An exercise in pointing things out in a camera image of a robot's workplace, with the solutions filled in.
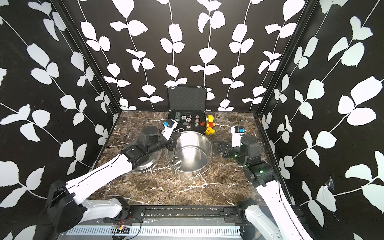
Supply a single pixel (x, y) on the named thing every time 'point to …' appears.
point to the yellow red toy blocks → (210, 130)
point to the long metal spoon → (176, 161)
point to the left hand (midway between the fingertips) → (180, 131)
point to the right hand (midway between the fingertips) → (219, 139)
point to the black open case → (187, 105)
